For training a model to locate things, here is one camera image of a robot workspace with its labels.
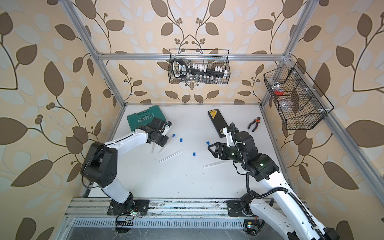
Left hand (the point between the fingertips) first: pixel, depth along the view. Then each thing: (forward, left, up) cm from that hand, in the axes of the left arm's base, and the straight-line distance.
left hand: (161, 137), depth 93 cm
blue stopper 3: (0, -30, -7) cm, 31 cm away
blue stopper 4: (-8, -21, -7) cm, 23 cm away
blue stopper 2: (+2, -12, -6) cm, 14 cm away
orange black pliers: (+18, -67, -4) cm, 69 cm away
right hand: (-16, -30, +17) cm, 38 cm away
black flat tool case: (+18, -38, -6) cm, 42 cm away
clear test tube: (-8, -4, +4) cm, 10 cm away
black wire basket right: (+5, -74, +28) cm, 79 cm away
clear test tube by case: (-3, +6, -7) cm, 10 cm away
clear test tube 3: (-14, -33, -8) cm, 37 cm away
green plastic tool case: (+19, +16, -3) cm, 25 cm away
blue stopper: (+6, -6, -7) cm, 11 cm away
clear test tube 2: (-9, -5, -8) cm, 13 cm away
